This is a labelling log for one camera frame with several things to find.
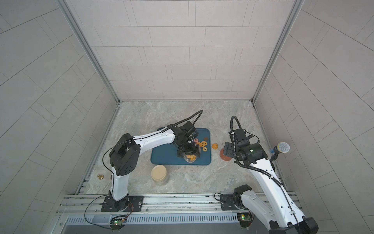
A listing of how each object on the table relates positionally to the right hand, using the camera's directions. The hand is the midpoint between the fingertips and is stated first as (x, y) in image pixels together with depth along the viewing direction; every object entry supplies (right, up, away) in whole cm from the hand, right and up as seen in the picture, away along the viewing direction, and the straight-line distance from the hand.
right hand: (231, 150), depth 76 cm
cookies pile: (-14, 0, +16) cm, 21 cm away
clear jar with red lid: (-22, -6, +5) cm, 23 cm away
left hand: (-18, -5, +7) cm, 20 cm away
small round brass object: (-70, -15, +2) cm, 72 cm away
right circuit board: (+4, -31, -8) cm, 32 cm away
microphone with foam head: (+21, +4, -10) cm, 23 cm away
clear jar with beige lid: (-37, -11, -5) cm, 39 cm away
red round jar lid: (-2, -7, +10) cm, 12 cm away
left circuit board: (-54, -30, -12) cm, 63 cm away
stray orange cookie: (-7, -2, +15) cm, 17 cm away
